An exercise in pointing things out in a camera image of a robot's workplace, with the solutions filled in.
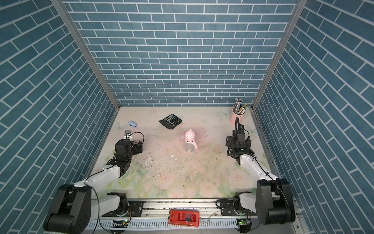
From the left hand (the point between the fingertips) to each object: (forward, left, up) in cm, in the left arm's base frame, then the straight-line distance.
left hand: (135, 140), depth 89 cm
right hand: (+1, -65, +2) cm, 65 cm away
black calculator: (+21, -19, -7) cm, 30 cm away
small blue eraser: (+20, +10, -8) cm, 24 cm away
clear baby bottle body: (0, -33, -7) cm, 34 cm away
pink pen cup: (+22, -66, +1) cm, 70 cm away
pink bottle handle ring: (-2, -36, +2) cm, 36 cm away
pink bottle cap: (-2, -34, +8) cm, 35 cm away
